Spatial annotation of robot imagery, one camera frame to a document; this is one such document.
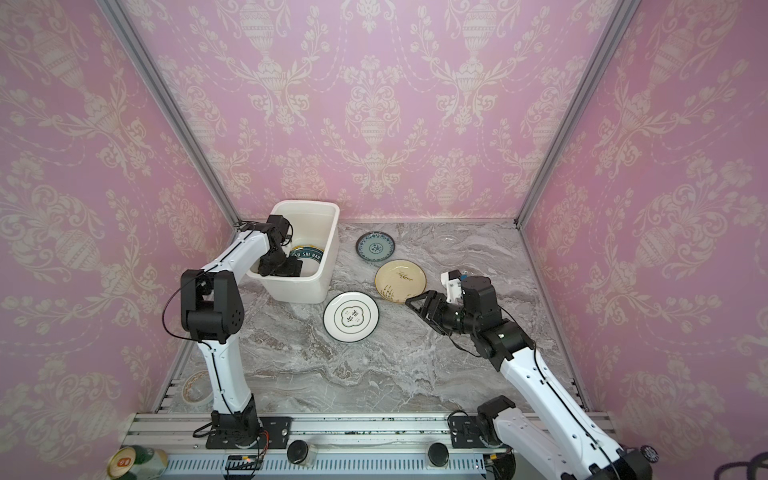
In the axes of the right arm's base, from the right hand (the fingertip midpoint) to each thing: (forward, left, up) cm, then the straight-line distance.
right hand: (412, 307), depth 72 cm
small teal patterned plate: (+38, +10, -21) cm, 45 cm away
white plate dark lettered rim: (+32, +33, -17) cm, 49 cm away
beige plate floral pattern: (+23, +1, -21) cm, 31 cm away
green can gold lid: (-27, +60, -11) cm, 67 cm away
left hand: (+22, +39, -15) cm, 47 cm away
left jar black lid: (-27, +27, -11) cm, 39 cm away
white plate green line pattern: (+10, +18, -21) cm, 29 cm away
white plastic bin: (+41, +30, -10) cm, 52 cm away
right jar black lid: (-28, -4, -20) cm, 34 cm away
